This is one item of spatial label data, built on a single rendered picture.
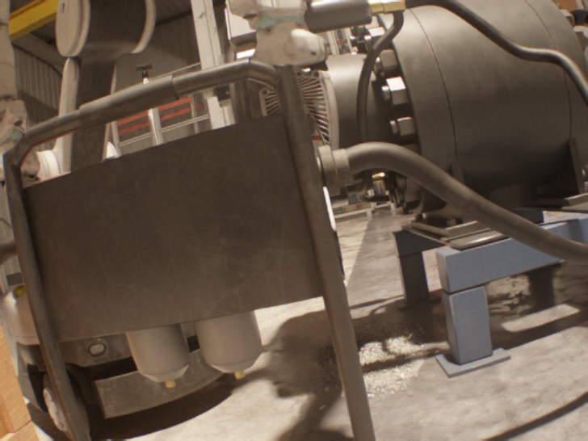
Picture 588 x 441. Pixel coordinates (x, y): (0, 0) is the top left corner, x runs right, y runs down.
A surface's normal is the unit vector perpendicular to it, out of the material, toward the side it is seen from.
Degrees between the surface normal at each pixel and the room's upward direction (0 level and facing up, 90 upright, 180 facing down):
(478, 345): 90
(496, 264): 90
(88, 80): 125
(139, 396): 89
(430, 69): 83
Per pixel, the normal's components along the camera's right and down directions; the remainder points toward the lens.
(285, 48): -0.47, 0.18
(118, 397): 0.38, -0.05
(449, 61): -0.05, -0.11
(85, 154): 0.70, 0.45
